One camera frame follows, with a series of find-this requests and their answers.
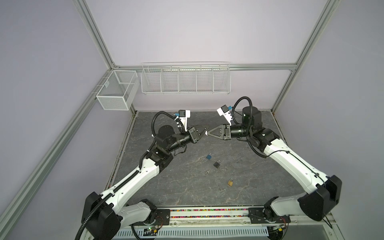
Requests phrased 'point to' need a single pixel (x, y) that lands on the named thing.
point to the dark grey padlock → (217, 164)
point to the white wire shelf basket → (183, 78)
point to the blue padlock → (209, 156)
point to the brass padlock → (230, 182)
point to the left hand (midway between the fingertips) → (210, 129)
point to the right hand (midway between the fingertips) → (207, 135)
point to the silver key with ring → (207, 172)
